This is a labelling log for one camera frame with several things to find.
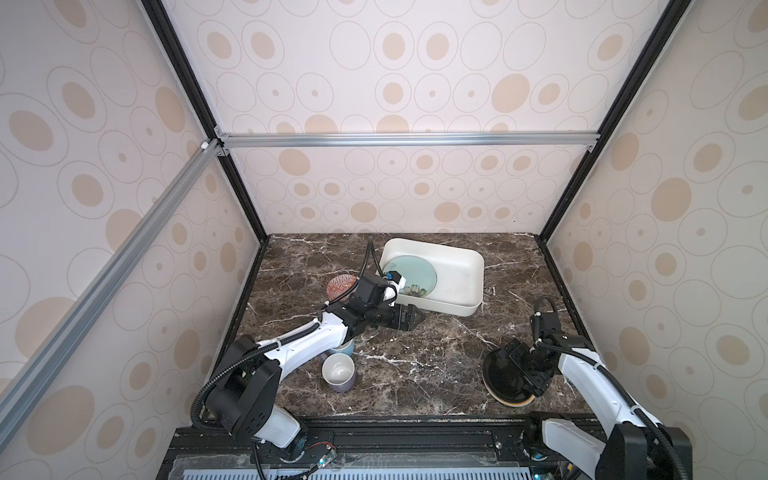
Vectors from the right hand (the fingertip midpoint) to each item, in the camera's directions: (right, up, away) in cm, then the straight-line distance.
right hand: (511, 365), depth 85 cm
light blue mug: (-46, +6, -4) cm, 47 cm away
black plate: (-3, -3, -3) cm, 5 cm away
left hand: (-26, +16, -5) cm, 31 cm away
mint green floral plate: (-23, +24, +22) cm, 40 cm away
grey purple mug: (-49, -2, 0) cm, 49 cm away
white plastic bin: (-17, +24, +22) cm, 37 cm away
